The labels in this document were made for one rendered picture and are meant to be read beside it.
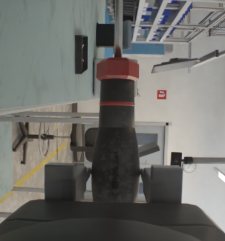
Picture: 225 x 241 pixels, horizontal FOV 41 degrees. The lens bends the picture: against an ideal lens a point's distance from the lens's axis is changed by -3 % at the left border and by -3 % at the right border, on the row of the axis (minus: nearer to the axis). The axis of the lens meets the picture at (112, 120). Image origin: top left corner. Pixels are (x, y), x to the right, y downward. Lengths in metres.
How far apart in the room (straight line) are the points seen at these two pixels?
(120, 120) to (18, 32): 0.17
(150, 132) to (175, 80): 1.25
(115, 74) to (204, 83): 6.80
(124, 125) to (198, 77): 6.78
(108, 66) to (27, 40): 0.18
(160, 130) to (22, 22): 6.61
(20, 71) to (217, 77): 6.80
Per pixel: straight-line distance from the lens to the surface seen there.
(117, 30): 0.18
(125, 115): 0.16
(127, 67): 0.16
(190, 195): 7.25
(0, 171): 2.11
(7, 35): 0.28
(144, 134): 6.85
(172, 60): 4.00
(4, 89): 0.27
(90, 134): 3.06
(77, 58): 0.64
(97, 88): 1.01
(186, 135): 6.92
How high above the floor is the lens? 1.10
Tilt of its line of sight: 2 degrees down
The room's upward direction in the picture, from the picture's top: 91 degrees clockwise
